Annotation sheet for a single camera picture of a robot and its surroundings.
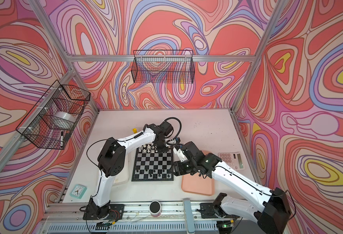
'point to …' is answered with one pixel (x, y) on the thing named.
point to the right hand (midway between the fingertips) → (175, 173)
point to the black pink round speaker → (155, 208)
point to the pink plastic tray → (197, 184)
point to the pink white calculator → (235, 159)
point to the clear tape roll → (65, 116)
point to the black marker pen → (62, 139)
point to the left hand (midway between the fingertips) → (166, 148)
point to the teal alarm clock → (79, 191)
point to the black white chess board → (150, 165)
